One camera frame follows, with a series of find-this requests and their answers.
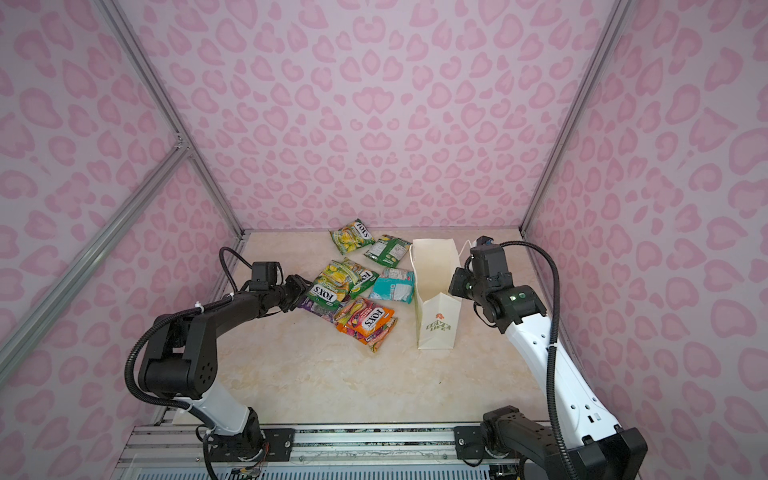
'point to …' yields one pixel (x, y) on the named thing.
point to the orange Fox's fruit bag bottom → (372, 340)
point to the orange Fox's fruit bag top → (363, 316)
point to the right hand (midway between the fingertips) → (457, 275)
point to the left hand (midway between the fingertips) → (312, 282)
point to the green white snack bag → (388, 250)
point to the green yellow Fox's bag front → (327, 293)
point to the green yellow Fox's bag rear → (353, 277)
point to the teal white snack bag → (395, 284)
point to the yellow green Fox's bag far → (352, 237)
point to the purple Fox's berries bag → (326, 313)
